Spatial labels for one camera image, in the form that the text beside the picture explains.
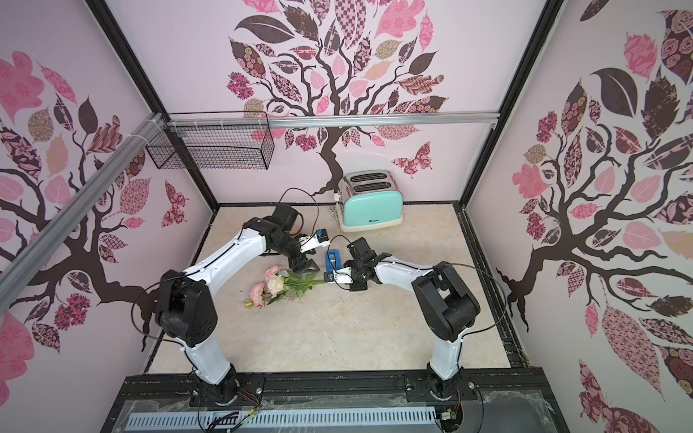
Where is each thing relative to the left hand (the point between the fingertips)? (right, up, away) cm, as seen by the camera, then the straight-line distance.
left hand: (312, 262), depth 86 cm
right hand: (+11, -4, +8) cm, 14 cm away
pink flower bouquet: (-10, -7, -1) cm, 13 cm away
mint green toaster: (+20, +23, +19) cm, 36 cm away
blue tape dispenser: (+6, -1, +11) cm, 13 cm away
